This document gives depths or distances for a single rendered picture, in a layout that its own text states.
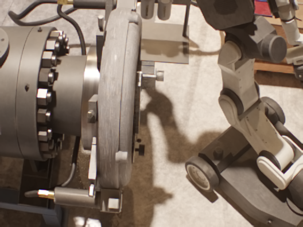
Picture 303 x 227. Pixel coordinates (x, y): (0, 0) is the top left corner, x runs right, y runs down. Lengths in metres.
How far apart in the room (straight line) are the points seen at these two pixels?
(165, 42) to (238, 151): 0.89
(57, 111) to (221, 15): 0.74
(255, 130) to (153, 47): 0.97
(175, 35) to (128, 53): 1.33
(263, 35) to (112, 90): 0.64
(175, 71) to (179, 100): 0.19
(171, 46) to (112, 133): 1.37
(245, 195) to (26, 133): 1.10
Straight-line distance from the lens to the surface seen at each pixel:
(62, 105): 2.16
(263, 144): 2.54
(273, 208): 2.62
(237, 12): 2.06
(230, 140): 2.71
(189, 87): 3.07
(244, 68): 2.37
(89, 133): 2.14
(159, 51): 3.20
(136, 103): 2.17
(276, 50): 2.12
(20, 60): 2.10
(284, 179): 2.52
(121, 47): 1.97
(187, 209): 2.73
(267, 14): 2.88
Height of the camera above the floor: 2.53
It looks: 58 degrees down
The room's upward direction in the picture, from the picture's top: 5 degrees clockwise
